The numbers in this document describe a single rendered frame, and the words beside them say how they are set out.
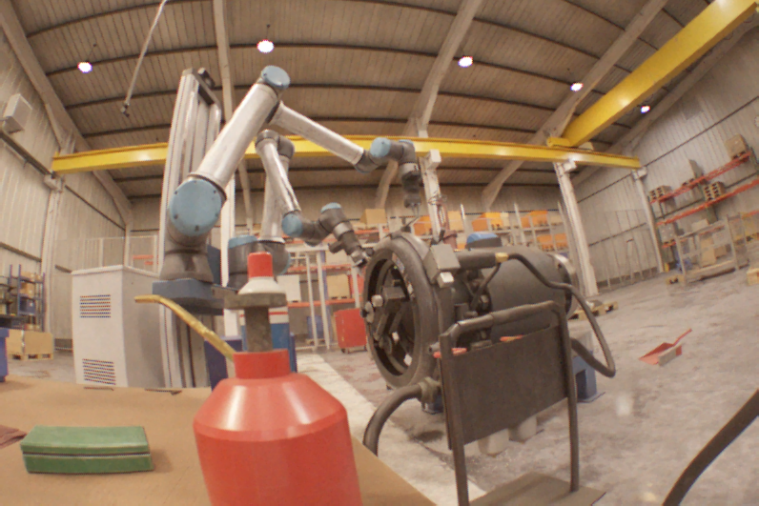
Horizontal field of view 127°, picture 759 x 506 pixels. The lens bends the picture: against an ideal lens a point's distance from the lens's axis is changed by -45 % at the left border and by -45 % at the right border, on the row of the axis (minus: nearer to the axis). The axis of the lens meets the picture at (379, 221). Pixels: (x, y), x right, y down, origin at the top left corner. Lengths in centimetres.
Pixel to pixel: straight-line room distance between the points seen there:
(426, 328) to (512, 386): 53
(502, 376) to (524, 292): 89
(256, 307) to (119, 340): 119
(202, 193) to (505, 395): 92
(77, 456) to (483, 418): 70
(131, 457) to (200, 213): 75
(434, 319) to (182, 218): 88
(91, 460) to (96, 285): 115
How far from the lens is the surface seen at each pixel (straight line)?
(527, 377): 85
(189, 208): 97
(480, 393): 76
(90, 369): 149
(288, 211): 145
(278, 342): 43
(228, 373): 63
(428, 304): 124
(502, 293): 154
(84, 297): 151
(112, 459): 34
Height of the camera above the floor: 60
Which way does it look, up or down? 16 degrees up
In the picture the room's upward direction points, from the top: 8 degrees counter-clockwise
